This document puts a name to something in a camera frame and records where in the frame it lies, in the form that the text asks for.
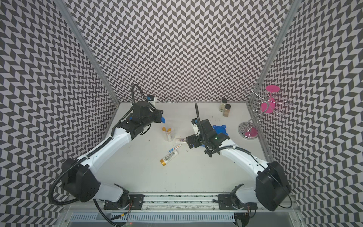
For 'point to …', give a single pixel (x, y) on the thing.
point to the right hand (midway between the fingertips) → (194, 139)
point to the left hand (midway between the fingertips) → (161, 112)
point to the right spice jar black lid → (228, 106)
